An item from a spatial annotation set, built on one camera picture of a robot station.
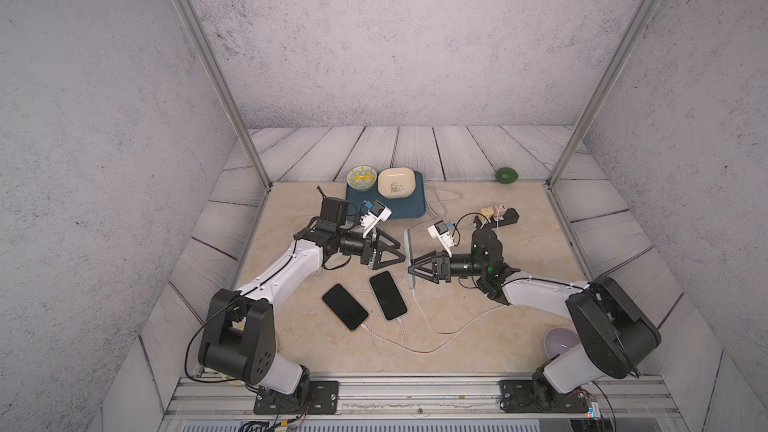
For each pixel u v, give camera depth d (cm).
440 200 115
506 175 121
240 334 44
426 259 79
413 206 109
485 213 102
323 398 73
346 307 89
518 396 73
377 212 71
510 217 108
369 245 69
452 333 83
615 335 44
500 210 104
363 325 85
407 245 73
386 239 79
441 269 70
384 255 69
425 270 79
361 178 119
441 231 74
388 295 91
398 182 118
